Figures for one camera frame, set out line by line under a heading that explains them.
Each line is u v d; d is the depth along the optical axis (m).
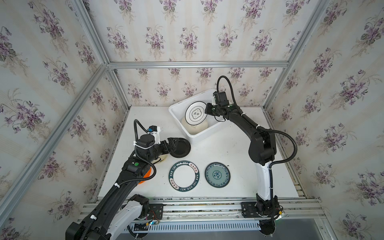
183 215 0.73
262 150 0.56
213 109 0.83
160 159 0.69
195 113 1.00
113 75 0.98
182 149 0.95
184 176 0.85
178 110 1.05
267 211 0.67
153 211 0.72
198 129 1.04
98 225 0.39
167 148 0.66
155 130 0.68
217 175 0.86
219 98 0.75
